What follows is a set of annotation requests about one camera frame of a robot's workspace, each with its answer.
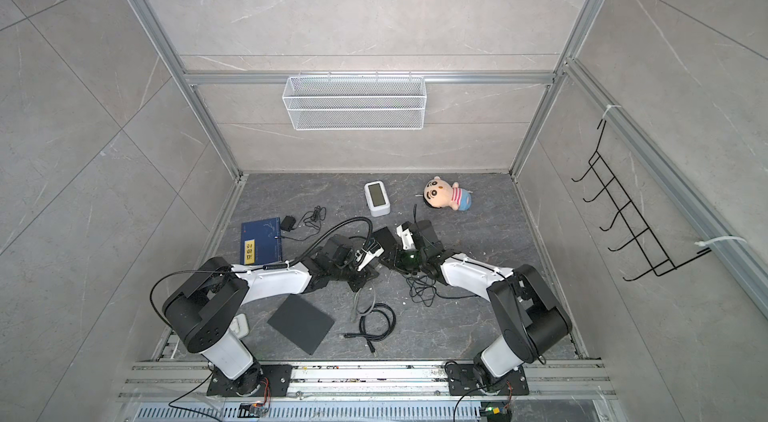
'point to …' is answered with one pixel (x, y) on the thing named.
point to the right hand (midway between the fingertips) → (381, 259)
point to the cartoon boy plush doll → (440, 194)
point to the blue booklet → (261, 242)
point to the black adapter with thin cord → (319, 213)
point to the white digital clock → (377, 199)
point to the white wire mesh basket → (354, 103)
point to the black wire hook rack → (660, 263)
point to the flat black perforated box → (301, 323)
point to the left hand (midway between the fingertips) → (377, 265)
